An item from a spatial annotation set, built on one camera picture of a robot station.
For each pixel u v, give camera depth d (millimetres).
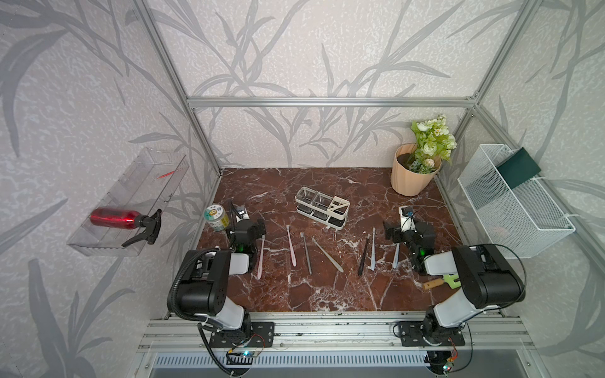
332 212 915
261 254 912
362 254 918
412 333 732
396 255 912
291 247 933
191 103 938
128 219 552
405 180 1019
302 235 963
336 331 754
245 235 706
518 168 719
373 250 916
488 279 457
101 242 597
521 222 586
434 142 906
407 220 799
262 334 728
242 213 811
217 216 935
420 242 725
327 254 912
